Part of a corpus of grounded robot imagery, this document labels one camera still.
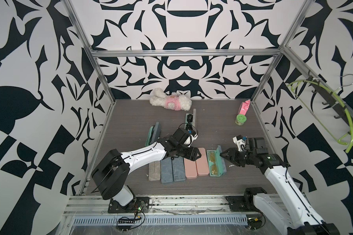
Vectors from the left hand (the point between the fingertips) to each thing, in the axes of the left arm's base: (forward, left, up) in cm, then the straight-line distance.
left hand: (196, 151), depth 81 cm
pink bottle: (+31, -37, -1) cm, 49 cm away
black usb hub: (-29, +36, -14) cm, 49 cm away
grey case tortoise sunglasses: (-7, +17, -8) cm, 20 cm away
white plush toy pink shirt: (+41, +12, -2) cm, 43 cm away
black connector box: (-32, -25, -12) cm, 42 cm away
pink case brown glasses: (-7, +3, -8) cm, 11 cm away
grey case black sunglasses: (+26, 0, -9) cm, 28 cm away
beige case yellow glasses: (-7, +23, -8) cm, 26 cm away
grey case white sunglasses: (-7, +10, -8) cm, 15 cm away
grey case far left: (+14, +24, -4) cm, 29 cm away
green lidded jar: (+25, -35, -6) cm, 43 cm away
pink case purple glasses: (-4, -4, -9) cm, 10 cm away
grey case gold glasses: (-4, -12, -10) cm, 16 cm away
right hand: (-3, -13, +3) cm, 14 cm away
